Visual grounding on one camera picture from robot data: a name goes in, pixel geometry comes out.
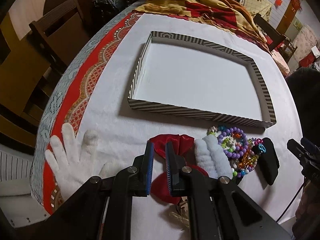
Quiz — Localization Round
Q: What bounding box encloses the white table cover sheet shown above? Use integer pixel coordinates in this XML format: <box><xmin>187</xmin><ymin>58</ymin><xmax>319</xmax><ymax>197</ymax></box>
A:
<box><xmin>77</xmin><ymin>14</ymin><xmax>303</xmax><ymax>223</ymax></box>

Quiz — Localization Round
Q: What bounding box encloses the red satin bow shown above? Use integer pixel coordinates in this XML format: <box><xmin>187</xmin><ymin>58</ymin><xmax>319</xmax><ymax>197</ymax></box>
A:
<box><xmin>149</xmin><ymin>134</ymin><xmax>209</xmax><ymax>205</ymax></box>

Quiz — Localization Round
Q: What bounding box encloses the black cloth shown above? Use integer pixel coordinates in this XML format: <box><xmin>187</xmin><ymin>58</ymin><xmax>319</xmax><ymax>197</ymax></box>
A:
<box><xmin>258</xmin><ymin>138</ymin><xmax>280</xmax><ymax>185</ymax></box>

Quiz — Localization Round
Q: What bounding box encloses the black cable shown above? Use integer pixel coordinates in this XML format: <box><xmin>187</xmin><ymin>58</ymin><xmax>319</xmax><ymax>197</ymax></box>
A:
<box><xmin>276</xmin><ymin>179</ymin><xmax>307</xmax><ymax>223</ymax></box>

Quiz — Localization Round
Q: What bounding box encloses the leopard print ribbon bow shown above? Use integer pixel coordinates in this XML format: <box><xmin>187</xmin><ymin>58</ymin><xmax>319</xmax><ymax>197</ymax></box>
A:
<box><xmin>169</xmin><ymin>197</ymin><xmax>190</xmax><ymax>229</ymax></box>

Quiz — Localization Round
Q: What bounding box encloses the black plastic bag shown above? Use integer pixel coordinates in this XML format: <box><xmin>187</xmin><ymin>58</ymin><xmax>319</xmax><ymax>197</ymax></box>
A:
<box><xmin>90</xmin><ymin>0</ymin><xmax>139</xmax><ymax>24</ymax></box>

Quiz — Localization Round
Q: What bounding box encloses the white fluffy scrunchie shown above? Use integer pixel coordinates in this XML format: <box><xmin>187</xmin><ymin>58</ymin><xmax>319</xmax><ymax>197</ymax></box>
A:
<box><xmin>194</xmin><ymin>134</ymin><xmax>233</xmax><ymax>179</ymax></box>

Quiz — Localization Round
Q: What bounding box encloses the white cotton work glove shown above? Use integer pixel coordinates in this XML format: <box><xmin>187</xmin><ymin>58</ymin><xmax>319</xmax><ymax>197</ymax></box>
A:
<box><xmin>45</xmin><ymin>123</ymin><xmax>123</xmax><ymax>201</ymax></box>

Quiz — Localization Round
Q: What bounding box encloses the red yellow blanket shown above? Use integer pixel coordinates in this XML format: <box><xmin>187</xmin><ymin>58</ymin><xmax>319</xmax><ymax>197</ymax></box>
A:
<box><xmin>135</xmin><ymin>0</ymin><xmax>270</xmax><ymax>53</ymax></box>

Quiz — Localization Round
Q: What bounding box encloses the multicolour round bead bracelet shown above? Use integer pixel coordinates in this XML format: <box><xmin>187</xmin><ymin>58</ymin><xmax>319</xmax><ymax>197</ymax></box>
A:
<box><xmin>228</xmin><ymin>152</ymin><xmax>251</xmax><ymax>179</ymax></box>

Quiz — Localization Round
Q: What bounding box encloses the dark wooden chair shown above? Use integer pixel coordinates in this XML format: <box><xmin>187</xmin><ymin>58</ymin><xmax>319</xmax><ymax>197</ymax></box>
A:
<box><xmin>28</xmin><ymin>0</ymin><xmax>91</xmax><ymax>81</ymax></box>

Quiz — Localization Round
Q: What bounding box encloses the rainbow crystal bead bracelet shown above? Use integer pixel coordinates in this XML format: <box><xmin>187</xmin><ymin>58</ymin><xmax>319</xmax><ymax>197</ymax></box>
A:
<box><xmin>236</xmin><ymin>137</ymin><xmax>266</xmax><ymax>178</ymax></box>

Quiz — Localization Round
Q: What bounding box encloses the purple bead bracelet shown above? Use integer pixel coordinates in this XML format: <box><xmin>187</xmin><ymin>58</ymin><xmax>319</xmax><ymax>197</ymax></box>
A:
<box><xmin>216</xmin><ymin>127</ymin><xmax>249</xmax><ymax>159</ymax></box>

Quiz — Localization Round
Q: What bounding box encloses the striped black white tray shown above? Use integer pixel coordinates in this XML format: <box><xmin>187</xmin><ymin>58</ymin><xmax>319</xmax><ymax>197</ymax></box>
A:
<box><xmin>127</xmin><ymin>31</ymin><xmax>277</xmax><ymax>128</ymax></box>

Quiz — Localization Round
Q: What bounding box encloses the wooden chair at right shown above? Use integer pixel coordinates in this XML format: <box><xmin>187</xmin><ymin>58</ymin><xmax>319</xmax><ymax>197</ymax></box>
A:
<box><xmin>253</xmin><ymin>14</ymin><xmax>297</xmax><ymax>63</ymax></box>

